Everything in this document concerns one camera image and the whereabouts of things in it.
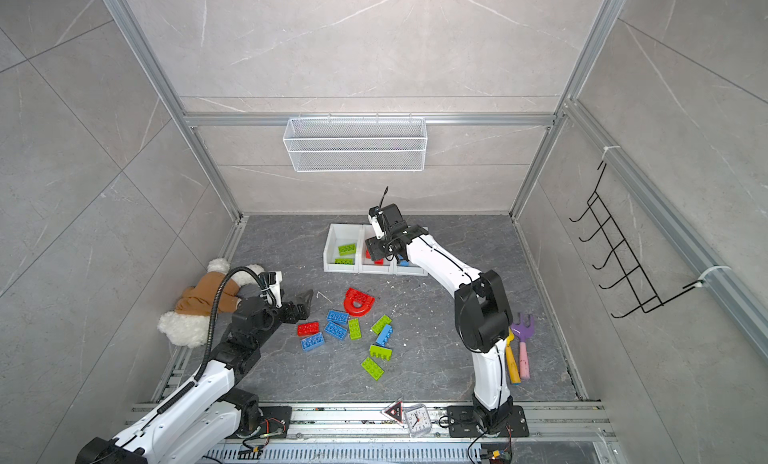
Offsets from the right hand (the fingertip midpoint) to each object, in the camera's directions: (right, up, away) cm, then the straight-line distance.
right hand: (378, 242), depth 93 cm
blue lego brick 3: (-12, -26, -5) cm, 30 cm away
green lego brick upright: (-7, -26, -5) cm, 28 cm away
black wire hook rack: (+57, -9, -31) cm, 65 cm away
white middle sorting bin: (-5, -8, +9) cm, 13 cm away
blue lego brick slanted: (+2, -27, -8) cm, 29 cm away
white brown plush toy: (-54, -23, -10) cm, 59 cm away
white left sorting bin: (-15, +3, +19) cm, 24 cm away
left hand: (-23, -12, -11) cm, 28 cm away
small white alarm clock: (+11, -44, -21) cm, 50 cm away
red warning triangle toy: (+5, -43, -19) cm, 47 cm away
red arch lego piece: (-7, -20, +2) cm, 21 cm away
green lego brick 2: (-13, -7, +11) cm, 18 cm away
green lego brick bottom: (-1, -35, -12) cm, 37 cm away
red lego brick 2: (0, -7, +10) cm, 13 cm away
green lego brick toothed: (+1, -31, -10) cm, 33 cm away
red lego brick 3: (-21, -26, -5) cm, 34 cm away
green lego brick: (-12, -3, +14) cm, 19 cm away
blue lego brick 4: (-19, -29, -8) cm, 35 cm away
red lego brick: (-4, -4, +11) cm, 12 cm away
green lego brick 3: (0, -25, -3) cm, 26 cm away
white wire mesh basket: (-8, +34, +7) cm, 35 cm away
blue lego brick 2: (-13, -23, -3) cm, 26 cm away
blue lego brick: (+9, -7, +10) cm, 15 cm away
